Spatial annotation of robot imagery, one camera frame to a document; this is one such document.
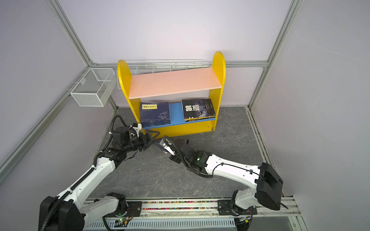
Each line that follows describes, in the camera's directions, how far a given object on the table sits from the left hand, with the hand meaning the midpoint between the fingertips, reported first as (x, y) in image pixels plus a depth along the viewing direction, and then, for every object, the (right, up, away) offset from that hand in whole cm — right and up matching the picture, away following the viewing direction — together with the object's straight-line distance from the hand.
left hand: (157, 138), depth 77 cm
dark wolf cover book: (+21, +17, +17) cm, 32 cm away
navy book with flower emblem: (-1, -3, +4) cm, 5 cm away
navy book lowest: (-4, +14, +12) cm, 19 cm away
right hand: (+9, -3, -1) cm, 10 cm away
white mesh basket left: (-48, +33, +21) cm, 62 cm away
